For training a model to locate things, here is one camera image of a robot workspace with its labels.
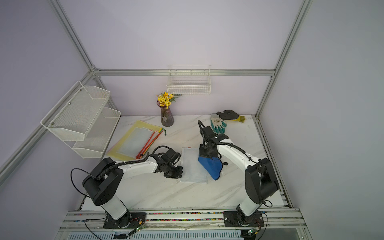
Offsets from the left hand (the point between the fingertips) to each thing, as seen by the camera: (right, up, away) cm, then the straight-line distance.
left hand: (180, 177), depth 88 cm
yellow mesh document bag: (-34, +20, +17) cm, 43 cm away
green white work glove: (+26, +33, +26) cm, 49 cm away
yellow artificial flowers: (-11, +49, +8) cm, 50 cm away
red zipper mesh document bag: (-23, +19, +14) cm, 33 cm away
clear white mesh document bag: (+7, +3, +3) cm, 9 cm away
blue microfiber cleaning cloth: (+20, +7, -1) cm, 21 cm away
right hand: (+15, +12, 0) cm, 19 cm away
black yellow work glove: (+37, +41, +32) cm, 64 cm away
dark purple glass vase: (-12, +37, +20) cm, 43 cm away
